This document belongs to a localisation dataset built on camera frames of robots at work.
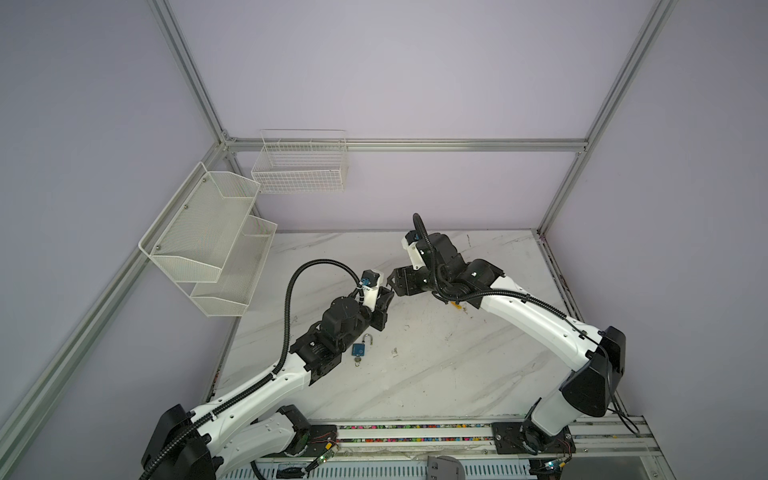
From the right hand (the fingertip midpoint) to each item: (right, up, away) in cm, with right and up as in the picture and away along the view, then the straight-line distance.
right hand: (395, 276), depth 75 cm
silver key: (-11, -25, +11) cm, 30 cm away
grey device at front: (+11, -45, -6) cm, 47 cm away
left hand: (-3, -4, 0) cm, 5 cm away
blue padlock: (-11, -23, +13) cm, 29 cm away
